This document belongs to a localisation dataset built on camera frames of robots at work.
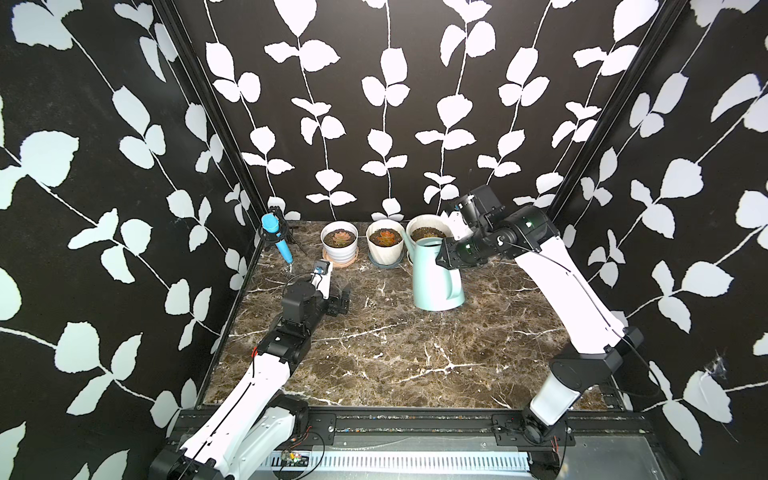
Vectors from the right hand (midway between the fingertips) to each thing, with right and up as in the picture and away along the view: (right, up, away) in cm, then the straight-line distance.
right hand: (435, 255), depth 69 cm
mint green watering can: (0, -8, +2) cm, 8 cm away
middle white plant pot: (-14, 0, +32) cm, 35 cm away
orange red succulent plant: (-13, +6, +34) cm, 37 cm away
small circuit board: (-34, -49, +1) cm, 60 cm away
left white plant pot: (-29, 0, +33) cm, 44 cm away
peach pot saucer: (-28, -4, +37) cm, 47 cm away
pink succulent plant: (-30, +5, +35) cm, 46 cm away
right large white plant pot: (+2, +10, +37) cm, 38 cm away
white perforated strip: (-6, -50, +1) cm, 50 cm away
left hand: (-26, -6, +10) cm, 29 cm away
